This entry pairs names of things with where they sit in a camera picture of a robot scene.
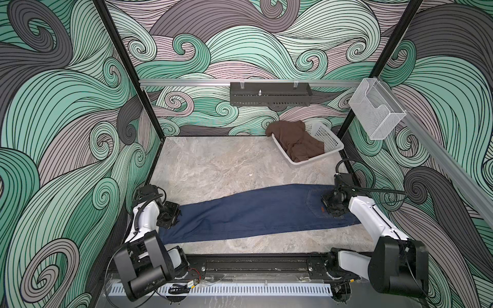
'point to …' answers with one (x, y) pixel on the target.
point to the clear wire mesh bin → (375, 110)
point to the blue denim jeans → (297, 207)
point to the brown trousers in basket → (298, 144)
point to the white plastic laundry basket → (316, 129)
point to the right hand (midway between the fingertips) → (321, 202)
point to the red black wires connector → (178, 289)
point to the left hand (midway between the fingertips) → (180, 212)
